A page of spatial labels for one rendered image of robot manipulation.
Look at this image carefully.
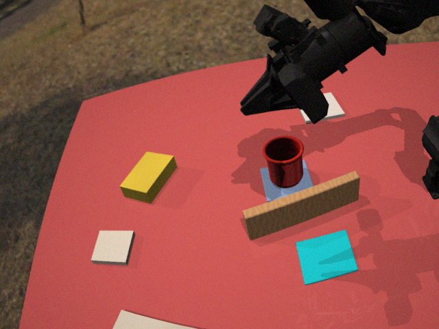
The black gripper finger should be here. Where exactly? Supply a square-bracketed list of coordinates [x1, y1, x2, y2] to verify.
[240, 54, 281, 106]
[240, 65, 302, 115]

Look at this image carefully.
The cream flat square pad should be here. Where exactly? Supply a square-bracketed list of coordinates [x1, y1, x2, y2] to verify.
[299, 93, 345, 123]

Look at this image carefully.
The beige flat rectangular block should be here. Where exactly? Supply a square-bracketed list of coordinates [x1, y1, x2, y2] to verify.
[113, 310, 196, 329]

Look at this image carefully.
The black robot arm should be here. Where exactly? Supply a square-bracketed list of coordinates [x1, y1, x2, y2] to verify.
[254, 0, 439, 199]

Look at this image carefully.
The red cup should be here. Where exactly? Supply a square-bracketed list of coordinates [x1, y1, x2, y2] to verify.
[263, 136, 304, 188]

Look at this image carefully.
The yellow rectangular block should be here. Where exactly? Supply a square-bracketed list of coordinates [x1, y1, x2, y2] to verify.
[120, 152, 178, 204]

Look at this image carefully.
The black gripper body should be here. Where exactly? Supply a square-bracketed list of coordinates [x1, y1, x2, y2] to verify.
[267, 26, 350, 124]

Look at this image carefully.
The brown wooden plank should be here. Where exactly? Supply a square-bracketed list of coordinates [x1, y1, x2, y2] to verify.
[242, 171, 360, 241]

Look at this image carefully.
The beige flat square block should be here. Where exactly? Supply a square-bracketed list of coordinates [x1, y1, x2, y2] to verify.
[91, 230, 136, 265]

